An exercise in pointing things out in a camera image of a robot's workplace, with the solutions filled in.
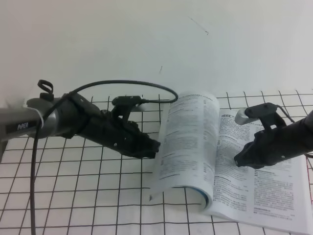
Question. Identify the white show catalogue book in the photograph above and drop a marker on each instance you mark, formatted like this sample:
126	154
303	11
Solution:
198	143

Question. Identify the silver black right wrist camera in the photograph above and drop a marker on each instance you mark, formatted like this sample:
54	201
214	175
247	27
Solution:
266	113

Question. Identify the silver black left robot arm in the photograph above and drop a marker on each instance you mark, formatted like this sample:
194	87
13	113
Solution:
78	116

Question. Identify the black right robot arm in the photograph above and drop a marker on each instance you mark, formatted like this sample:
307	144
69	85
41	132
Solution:
302	142

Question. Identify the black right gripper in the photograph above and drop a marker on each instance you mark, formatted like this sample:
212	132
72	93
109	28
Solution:
268	148

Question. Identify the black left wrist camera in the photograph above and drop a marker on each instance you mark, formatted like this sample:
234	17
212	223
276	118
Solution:
124	105

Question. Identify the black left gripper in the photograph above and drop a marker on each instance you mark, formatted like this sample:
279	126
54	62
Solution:
126	139

